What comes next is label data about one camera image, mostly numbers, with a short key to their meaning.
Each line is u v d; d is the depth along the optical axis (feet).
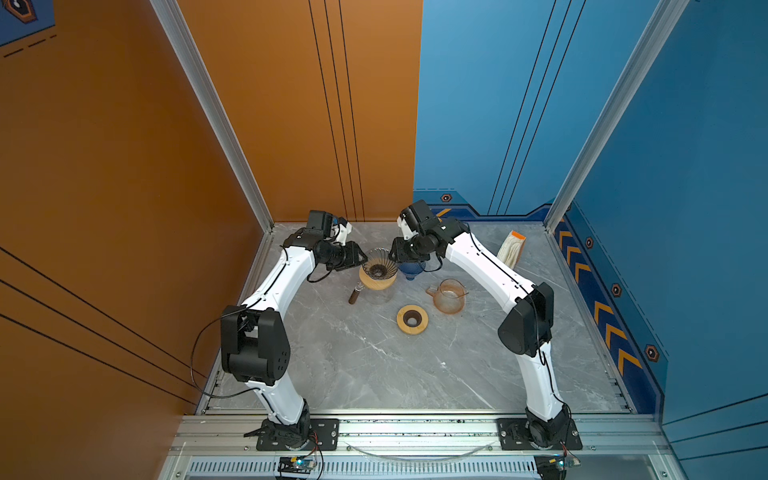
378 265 3.00
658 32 2.36
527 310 1.70
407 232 2.34
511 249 3.26
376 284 2.92
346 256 2.54
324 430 2.44
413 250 2.43
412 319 3.07
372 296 3.17
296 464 2.32
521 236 3.30
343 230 2.71
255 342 1.53
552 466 2.31
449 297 3.20
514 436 2.37
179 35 2.37
